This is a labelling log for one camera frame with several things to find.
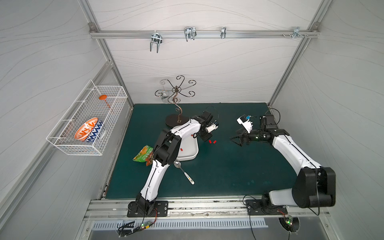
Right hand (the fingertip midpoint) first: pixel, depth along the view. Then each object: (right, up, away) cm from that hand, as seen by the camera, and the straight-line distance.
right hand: (234, 134), depth 83 cm
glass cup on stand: (-43, +24, +15) cm, 52 cm away
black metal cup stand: (-37, +7, +24) cm, 45 cm away
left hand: (-14, -3, +15) cm, 21 cm away
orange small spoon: (-72, +21, -5) cm, 75 cm away
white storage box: (-27, -10, +11) cm, 31 cm away
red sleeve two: (-13, -6, +15) cm, 21 cm away
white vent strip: (-27, -41, -13) cm, 51 cm away
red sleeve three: (-10, -7, +15) cm, 19 cm away
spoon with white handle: (-33, -18, +5) cm, 38 cm away
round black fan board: (+24, -42, -11) cm, 50 cm away
